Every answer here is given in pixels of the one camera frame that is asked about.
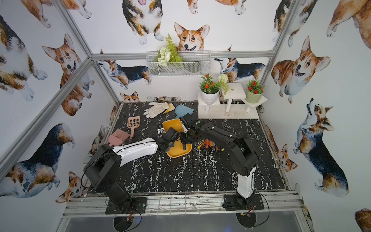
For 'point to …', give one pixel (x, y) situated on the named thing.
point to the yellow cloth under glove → (171, 107)
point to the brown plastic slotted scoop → (133, 122)
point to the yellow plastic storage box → (177, 150)
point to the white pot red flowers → (209, 90)
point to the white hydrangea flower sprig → (222, 79)
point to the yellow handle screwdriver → (199, 146)
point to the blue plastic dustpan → (181, 110)
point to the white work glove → (157, 108)
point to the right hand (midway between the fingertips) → (181, 140)
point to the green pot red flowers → (254, 93)
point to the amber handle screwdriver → (217, 149)
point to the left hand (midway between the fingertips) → (168, 138)
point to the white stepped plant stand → (237, 107)
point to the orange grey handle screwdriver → (207, 142)
